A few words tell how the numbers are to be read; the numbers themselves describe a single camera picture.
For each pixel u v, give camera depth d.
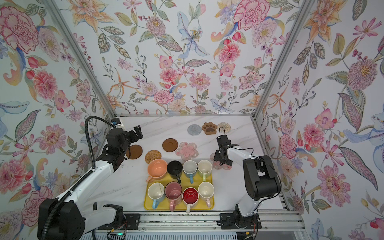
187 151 1.01
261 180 0.47
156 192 0.82
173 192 0.82
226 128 1.14
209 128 1.14
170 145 1.04
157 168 0.90
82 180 0.48
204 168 0.91
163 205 0.78
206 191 0.82
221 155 0.71
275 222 0.77
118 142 0.62
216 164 0.86
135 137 0.74
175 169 0.86
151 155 0.98
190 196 0.81
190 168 0.90
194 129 1.13
